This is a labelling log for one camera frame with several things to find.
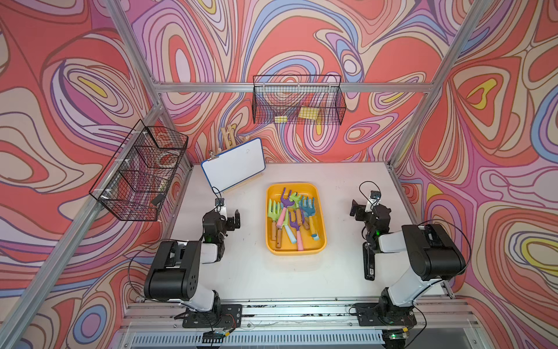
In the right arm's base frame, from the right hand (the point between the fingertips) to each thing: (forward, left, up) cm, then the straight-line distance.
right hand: (363, 205), depth 96 cm
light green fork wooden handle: (-3, +41, -1) cm, 41 cm away
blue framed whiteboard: (+11, +61, +15) cm, 63 cm away
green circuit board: (-46, +61, -5) cm, 77 cm away
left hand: (-2, +61, +2) cm, 61 cm away
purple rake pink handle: (+5, +35, -2) cm, 35 cm away
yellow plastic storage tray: (-16, +25, -5) cm, 30 cm away
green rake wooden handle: (+5, +31, -3) cm, 31 cm away
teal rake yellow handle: (+2, +25, -4) cm, 25 cm away
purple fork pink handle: (-13, +30, -2) cm, 33 cm away
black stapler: (-24, +4, -2) cm, 25 cm away
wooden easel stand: (+21, +58, +24) cm, 67 cm away
